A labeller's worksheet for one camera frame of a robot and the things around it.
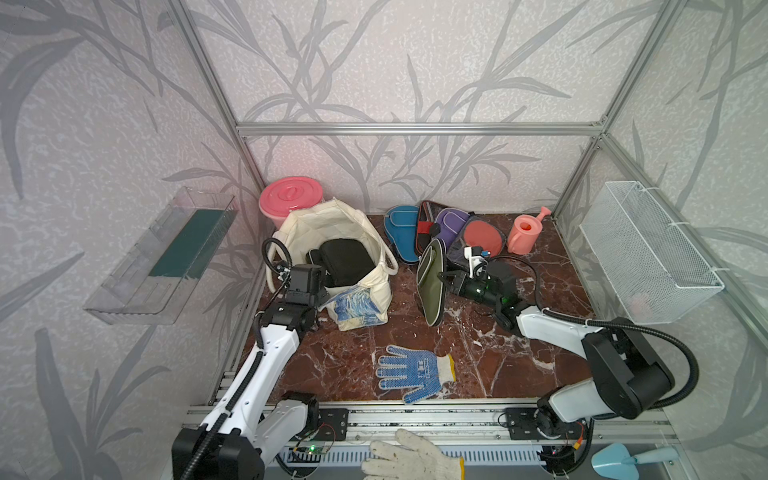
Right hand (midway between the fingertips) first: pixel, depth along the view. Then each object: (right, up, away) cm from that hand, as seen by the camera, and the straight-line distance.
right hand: (438, 273), depth 85 cm
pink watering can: (+31, +12, +17) cm, 37 cm away
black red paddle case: (-2, +13, +24) cm, 27 cm away
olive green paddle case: (-2, -5, 0) cm, 6 cm away
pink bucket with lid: (-52, +25, +17) cm, 60 cm away
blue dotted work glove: (-4, -27, -2) cm, 28 cm away
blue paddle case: (-11, +17, +31) cm, 37 cm away
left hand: (-35, -4, -3) cm, 35 cm away
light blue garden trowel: (+39, -42, -16) cm, 59 cm away
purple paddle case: (+8, +16, +27) cm, 33 cm away
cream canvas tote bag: (-43, +12, +5) cm, 45 cm away
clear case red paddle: (+18, +13, +27) cm, 35 cm away
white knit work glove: (-8, -42, -16) cm, 45 cm away
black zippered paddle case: (-30, +3, +11) cm, 32 cm away
